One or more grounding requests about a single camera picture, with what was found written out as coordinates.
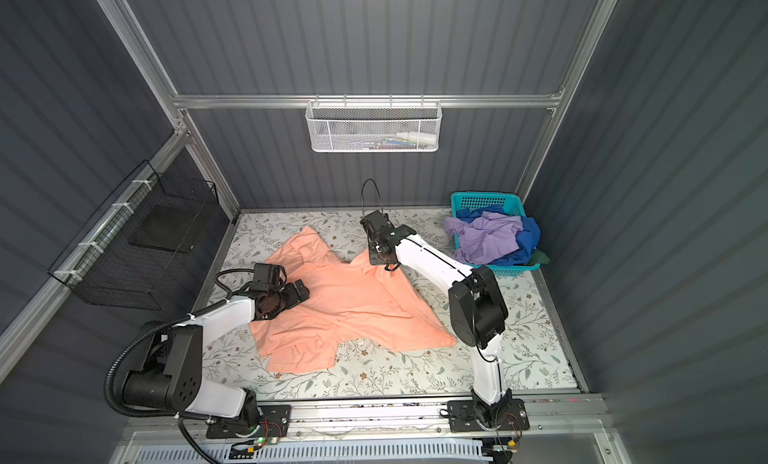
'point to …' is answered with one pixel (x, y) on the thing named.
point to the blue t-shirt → (528, 237)
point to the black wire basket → (137, 247)
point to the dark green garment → (539, 257)
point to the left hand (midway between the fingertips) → (297, 296)
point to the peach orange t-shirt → (358, 299)
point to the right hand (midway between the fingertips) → (385, 255)
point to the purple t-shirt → (486, 238)
